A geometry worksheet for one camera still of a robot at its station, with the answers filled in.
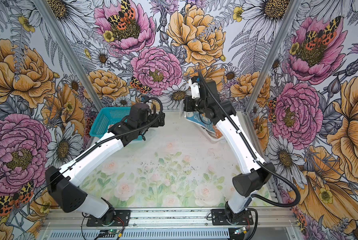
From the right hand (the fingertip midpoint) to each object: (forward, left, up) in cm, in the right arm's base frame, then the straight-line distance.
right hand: (185, 105), depth 72 cm
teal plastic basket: (+24, +58, -31) cm, 70 cm away
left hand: (0, +15, -8) cm, 17 cm away
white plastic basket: (+5, +1, -13) cm, 14 cm away
